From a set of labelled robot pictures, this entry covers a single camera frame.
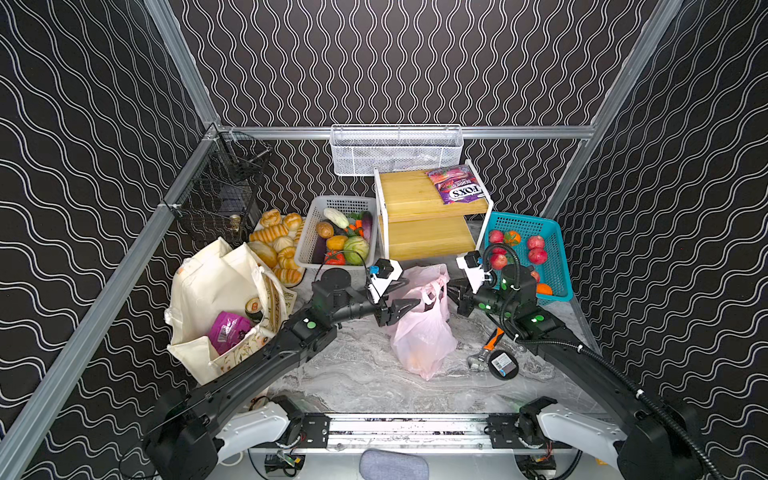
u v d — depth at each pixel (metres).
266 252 1.06
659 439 0.39
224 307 0.84
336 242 1.06
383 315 0.61
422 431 0.76
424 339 0.70
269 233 1.13
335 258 1.03
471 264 0.65
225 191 1.03
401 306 0.61
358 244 1.01
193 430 0.39
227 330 0.78
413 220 0.79
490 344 0.88
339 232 1.13
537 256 1.06
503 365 0.84
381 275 0.57
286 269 1.02
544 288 0.96
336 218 1.12
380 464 0.68
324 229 1.07
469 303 0.70
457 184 0.80
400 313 0.62
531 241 1.09
